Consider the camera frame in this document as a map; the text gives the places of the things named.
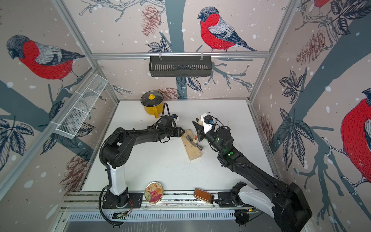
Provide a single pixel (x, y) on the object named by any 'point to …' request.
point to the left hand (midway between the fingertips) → (184, 129)
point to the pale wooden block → (192, 152)
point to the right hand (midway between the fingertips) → (196, 119)
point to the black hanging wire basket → (180, 66)
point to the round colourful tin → (153, 192)
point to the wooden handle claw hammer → (194, 140)
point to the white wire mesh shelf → (70, 124)
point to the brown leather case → (207, 196)
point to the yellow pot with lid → (152, 102)
